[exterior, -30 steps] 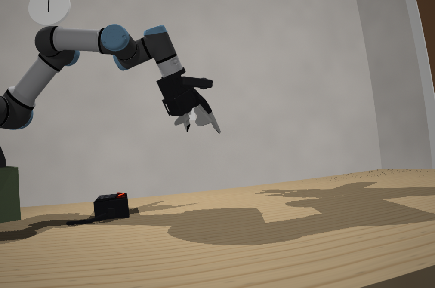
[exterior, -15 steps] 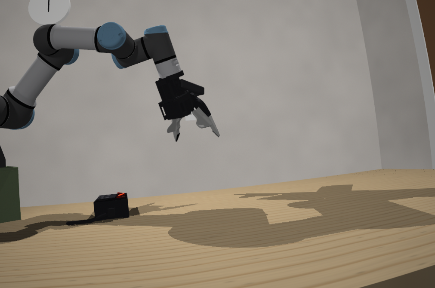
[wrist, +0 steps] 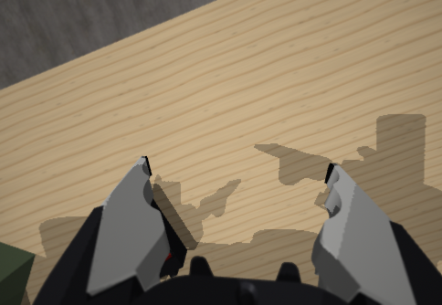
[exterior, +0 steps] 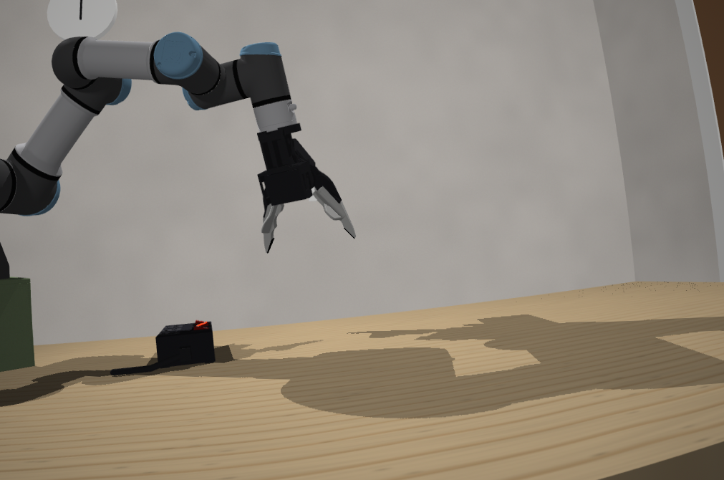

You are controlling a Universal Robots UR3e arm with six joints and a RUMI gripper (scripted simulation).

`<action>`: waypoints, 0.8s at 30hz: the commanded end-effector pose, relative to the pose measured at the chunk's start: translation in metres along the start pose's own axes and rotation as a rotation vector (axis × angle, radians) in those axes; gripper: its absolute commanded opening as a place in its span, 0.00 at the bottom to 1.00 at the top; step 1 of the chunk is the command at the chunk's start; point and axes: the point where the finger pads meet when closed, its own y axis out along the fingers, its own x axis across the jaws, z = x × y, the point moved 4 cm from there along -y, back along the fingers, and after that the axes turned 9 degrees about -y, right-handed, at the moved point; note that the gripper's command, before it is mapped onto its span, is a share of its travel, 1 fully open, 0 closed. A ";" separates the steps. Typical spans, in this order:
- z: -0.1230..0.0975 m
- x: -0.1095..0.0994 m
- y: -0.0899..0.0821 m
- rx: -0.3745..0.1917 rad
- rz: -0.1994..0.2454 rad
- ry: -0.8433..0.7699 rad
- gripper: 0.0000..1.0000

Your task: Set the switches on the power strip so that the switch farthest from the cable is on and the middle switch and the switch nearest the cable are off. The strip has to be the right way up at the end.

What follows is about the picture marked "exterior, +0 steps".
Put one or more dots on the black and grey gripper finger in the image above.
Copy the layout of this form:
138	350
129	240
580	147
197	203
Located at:
270	224
329	197

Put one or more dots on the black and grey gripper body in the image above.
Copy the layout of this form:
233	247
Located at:
285	182

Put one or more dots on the black power strip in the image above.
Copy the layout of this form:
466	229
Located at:
176	343

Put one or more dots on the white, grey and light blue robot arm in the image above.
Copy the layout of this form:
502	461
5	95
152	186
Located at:
29	178

